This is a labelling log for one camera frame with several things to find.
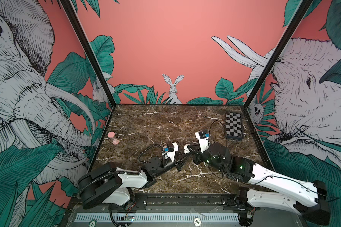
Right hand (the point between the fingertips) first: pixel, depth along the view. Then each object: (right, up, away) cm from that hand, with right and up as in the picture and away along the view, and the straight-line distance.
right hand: (187, 147), depth 66 cm
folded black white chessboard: (+39, +8, +38) cm, 55 cm away
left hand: (+2, -3, +3) cm, 5 cm away
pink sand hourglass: (-47, -3, +30) cm, 56 cm away
